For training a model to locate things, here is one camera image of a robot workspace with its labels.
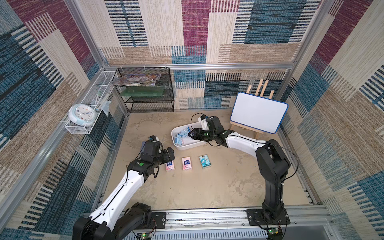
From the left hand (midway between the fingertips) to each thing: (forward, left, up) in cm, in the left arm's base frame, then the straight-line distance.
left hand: (167, 152), depth 82 cm
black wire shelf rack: (+48, +20, -8) cm, 52 cm away
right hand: (+13, -13, 0) cm, 18 cm away
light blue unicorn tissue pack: (+20, -7, -9) cm, 23 cm away
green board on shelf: (+37, +25, +13) cm, 47 cm away
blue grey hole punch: (-7, +6, +20) cm, 22 cm away
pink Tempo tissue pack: (-3, -1, -11) cm, 11 cm away
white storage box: (+13, -11, -9) cm, 19 cm away
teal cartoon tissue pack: (0, -21, -11) cm, 24 cm away
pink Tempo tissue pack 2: (-2, -10, -11) cm, 15 cm away
